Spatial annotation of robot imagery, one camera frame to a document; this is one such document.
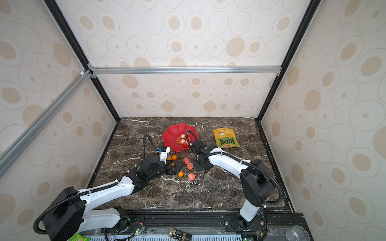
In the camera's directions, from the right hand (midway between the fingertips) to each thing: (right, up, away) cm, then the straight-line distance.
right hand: (205, 166), depth 88 cm
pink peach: (-9, 0, +3) cm, 10 cm away
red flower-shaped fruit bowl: (-21, +21, +21) cm, 36 cm away
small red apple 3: (-12, +12, +14) cm, 22 cm away
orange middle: (-17, +4, -15) cm, 23 cm away
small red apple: (-15, +18, +18) cm, 29 cm away
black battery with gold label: (-13, -27, -20) cm, 36 cm away
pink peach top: (-12, +2, +6) cm, 13 cm away
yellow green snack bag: (+16, +16, +17) cm, 28 cm away
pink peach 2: (-8, -6, -2) cm, 10 cm away
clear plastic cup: (+43, -28, -18) cm, 54 cm away
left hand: (-12, +4, -9) cm, 16 cm away
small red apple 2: (-13, +15, +17) cm, 26 cm away
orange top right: (-19, +4, +7) cm, 21 cm away
